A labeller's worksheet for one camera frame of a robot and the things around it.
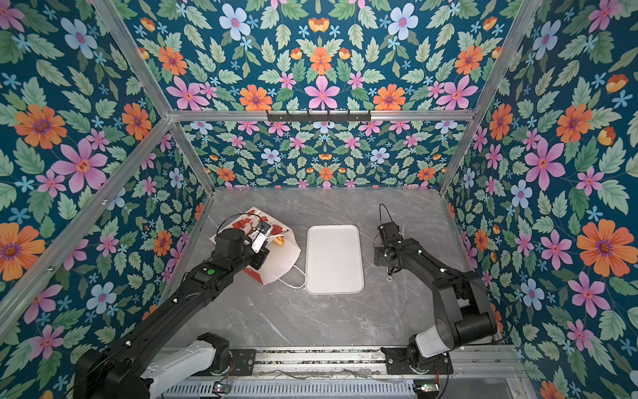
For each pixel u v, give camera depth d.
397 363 0.73
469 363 0.75
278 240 0.96
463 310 0.44
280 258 0.94
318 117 0.93
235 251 0.63
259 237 0.69
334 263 0.95
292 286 0.86
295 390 0.77
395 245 0.68
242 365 0.74
